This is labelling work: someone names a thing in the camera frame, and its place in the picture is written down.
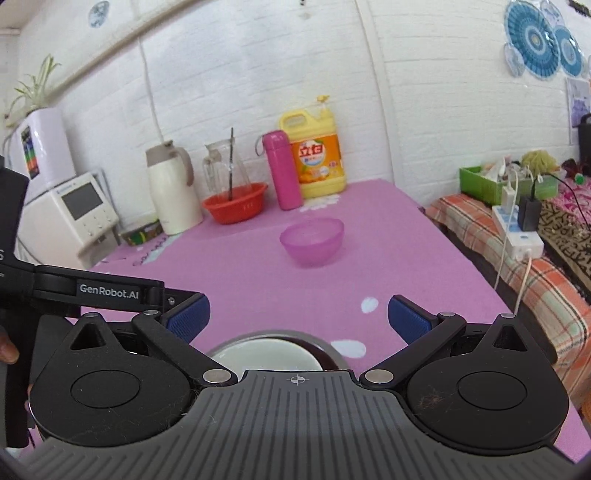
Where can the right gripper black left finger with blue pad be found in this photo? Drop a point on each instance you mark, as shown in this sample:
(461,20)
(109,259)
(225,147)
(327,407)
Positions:
(109,384)

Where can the purple plastic bowl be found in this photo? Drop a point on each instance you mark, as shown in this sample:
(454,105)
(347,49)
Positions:
(313,242)

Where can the yellow detergent bottle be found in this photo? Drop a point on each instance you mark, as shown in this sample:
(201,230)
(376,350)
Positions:
(314,143)

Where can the white power strip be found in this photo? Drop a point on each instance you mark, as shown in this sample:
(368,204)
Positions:
(519,245)

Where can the green plastic basket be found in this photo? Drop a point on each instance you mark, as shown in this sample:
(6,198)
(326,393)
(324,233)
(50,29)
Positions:
(477,186)

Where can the plaid orange cloth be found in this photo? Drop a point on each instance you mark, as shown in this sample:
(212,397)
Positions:
(558,307)

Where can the colourful small tin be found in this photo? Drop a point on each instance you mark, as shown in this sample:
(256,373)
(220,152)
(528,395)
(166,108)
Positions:
(136,235)

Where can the dark stirring stick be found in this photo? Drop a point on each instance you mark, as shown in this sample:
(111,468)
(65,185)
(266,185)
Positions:
(231,143)

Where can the white water purifier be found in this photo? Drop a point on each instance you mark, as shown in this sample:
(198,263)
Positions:
(39,150)

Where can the person's left hand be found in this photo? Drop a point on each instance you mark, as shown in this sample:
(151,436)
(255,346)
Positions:
(9,354)

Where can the green plant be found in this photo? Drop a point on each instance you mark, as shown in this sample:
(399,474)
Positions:
(31,94)

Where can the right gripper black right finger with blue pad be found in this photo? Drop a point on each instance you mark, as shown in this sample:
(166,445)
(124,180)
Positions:
(478,388)

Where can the pink floral tablecloth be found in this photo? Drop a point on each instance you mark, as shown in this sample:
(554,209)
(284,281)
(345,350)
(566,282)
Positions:
(390,247)

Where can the white countertop appliance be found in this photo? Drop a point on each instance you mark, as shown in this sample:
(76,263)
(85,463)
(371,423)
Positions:
(71,225)

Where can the red plastic basket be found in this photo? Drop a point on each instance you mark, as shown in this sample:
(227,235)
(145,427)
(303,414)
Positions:
(246,203)

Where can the white charger plug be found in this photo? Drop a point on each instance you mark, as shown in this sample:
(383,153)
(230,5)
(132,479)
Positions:
(509,196)

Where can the stainless steel bowl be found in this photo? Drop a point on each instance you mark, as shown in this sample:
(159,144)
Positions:
(329,358)

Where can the white thermos jug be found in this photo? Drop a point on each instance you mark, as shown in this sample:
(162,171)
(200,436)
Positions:
(171,183)

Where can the blue paper fan decoration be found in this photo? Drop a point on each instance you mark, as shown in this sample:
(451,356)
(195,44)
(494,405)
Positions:
(530,33)

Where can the pink thermos bottle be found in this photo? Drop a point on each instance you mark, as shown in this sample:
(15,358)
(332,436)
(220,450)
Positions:
(275,145)

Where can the glass pitcher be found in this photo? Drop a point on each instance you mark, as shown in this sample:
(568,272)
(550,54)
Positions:
(216,168)

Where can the white red bowl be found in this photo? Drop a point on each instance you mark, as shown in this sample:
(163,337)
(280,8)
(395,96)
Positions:
(265,354)

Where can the black power adapter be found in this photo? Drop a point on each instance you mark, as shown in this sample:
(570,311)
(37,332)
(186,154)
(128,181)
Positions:
(529,210)

